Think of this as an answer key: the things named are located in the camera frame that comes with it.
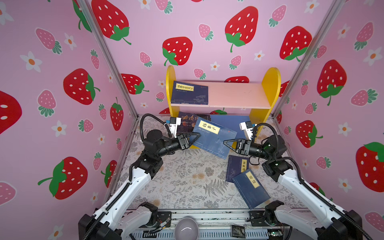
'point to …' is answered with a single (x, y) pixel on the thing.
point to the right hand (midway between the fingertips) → (224, 144)
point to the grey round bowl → (186, 229)
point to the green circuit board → (275, 233)
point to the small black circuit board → (238, 231)
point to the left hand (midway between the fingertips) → (198, 136)
